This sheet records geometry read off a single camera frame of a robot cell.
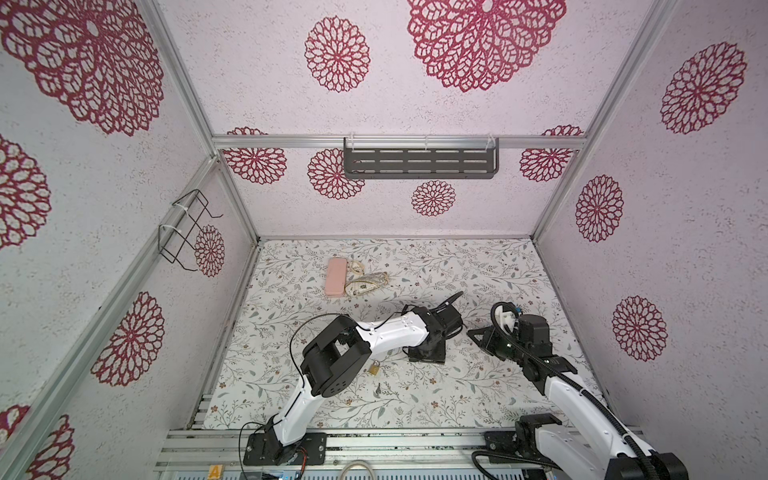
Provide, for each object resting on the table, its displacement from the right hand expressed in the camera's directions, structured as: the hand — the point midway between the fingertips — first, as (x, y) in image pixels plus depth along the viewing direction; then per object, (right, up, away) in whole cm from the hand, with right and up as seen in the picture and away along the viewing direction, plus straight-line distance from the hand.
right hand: (469, 329), depth 83 cm
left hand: (-10, -11, +5) cm, 16 cm away
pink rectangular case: (-41, +15, +26) cm, 51 cm away
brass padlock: (-27, -13, +5) cm, 30 cm away
